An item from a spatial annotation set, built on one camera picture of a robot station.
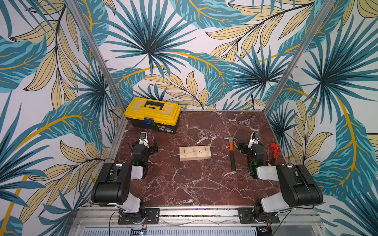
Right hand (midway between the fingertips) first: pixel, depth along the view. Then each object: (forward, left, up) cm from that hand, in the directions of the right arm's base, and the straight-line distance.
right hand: (250, 140), depth 92 cm
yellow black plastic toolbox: (+16, +57, +8) cm, 60 cm away
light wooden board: (-5, +35, -6) cm, 36 cm away
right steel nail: (-3, +28, -5) cm, 29 cm away
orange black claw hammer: (+5, +9, -7) cm, 13 cm away
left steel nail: (-4, +42, -3) cm, 42 cm away
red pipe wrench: (-2, -19, -9) cm, 21 cm away
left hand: (+2, +65, -1) cm, 65 cm away
